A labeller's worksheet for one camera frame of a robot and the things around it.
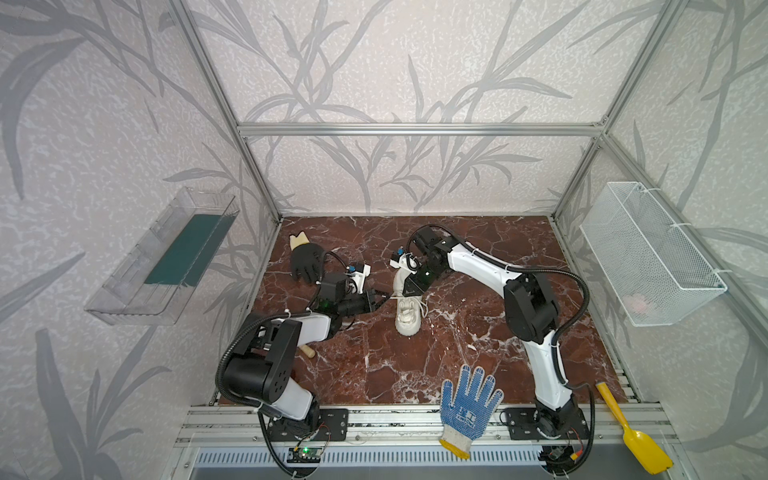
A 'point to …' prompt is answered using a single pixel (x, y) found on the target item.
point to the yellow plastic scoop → (650, 453)
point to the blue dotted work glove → (463, 415)
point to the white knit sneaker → (409, 309)
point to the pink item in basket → (635, 302)
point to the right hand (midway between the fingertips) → (408, 281)
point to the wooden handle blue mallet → (309, 352)
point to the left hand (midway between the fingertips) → (391, 288)
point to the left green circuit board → (304, 455)
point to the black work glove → (307, 258)
